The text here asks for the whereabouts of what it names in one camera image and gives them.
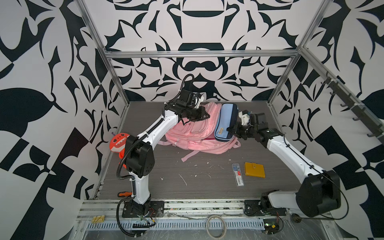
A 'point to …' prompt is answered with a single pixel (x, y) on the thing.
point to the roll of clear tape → (224, 231)
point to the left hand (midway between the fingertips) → (212, 113)
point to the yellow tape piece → (98, 219)
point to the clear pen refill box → (238, 174)
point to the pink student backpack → (199, 136)
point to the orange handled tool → (124, 194)
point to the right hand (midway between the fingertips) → (228, 127)
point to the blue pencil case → (228, 116)
